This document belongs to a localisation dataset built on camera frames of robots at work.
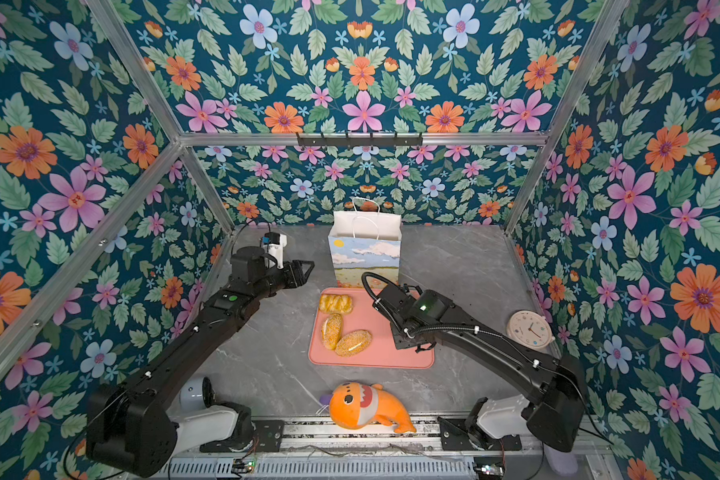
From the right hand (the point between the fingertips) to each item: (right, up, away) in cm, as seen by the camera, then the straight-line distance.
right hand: (406, 335), depth 76 cm
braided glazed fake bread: (-21, +5, +17) cm, 28 cm away
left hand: (-25, +20, +2) cm, 32 cm away
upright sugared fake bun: (-21, -2, +12) cm, 25 cm away
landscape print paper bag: (-11, +24, +6) cm, 28 cm away
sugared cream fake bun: (-14, -5, +8) cm, 17 cm away
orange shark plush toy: (-13, -15, -5) cm, 21 cm away
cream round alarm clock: (+40, -2, +14) cm, 42 cm away
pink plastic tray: (-7, -8, +9) cm, 14 cm away
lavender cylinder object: (+36, -27, -8) cm, 46 cm away
